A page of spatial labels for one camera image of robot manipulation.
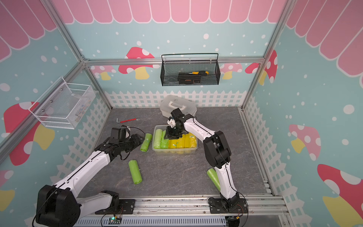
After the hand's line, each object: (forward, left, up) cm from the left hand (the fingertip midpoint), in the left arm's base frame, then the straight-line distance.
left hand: (142, 142), depth 85 cm
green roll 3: (-16, -44, -11) cm, 48 cm away
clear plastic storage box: (-1, -17, -10) cm, 20 cm away
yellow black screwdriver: (+40, -35, +23) cm, 57 cm away
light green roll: (+11, -8, -5) cm, 14 cm away
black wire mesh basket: (+44, -28, +22) cm, 57 cm away
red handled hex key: (+26, +28, -13) cm, 41 cm away
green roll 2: (-15, +3, -10) cm, 18 cm away
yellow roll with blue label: (+7, -28, -9) cm, 30 cm away
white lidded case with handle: (+36, -14, -1) cm, 39 cm away
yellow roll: (+5, -23, -8) cm, 25 cm away
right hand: (+6, -14, -3) cm, 15 cm away
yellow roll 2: (+5, -31, -5) cm, 32 cm away
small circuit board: (-38, +10, -16) cm, 42 cm away
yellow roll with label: (+4, -18, -8) cm, 20 cm away
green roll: (+2, -13, -4) cm, 14 cm away
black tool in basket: (+35, -27, +21) cm, 49 cm away
